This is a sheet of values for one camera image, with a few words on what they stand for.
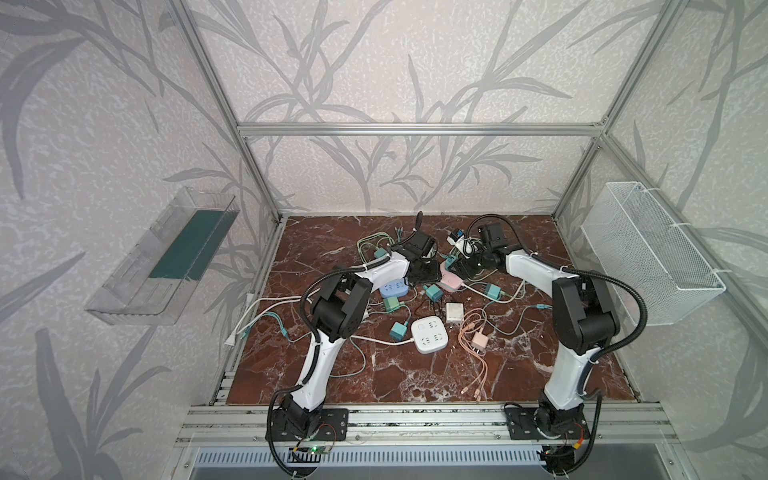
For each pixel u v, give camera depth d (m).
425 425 0.75
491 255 0.75
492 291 0.96
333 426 0.73
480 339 0.86
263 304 0.96
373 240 1.13
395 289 0.96
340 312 0.56
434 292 0.96
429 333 0.87
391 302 0.94
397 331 0.88
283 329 0.90
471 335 0.87
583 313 0.51
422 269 0.86
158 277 0.64
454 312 0.91
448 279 0.98
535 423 0.73
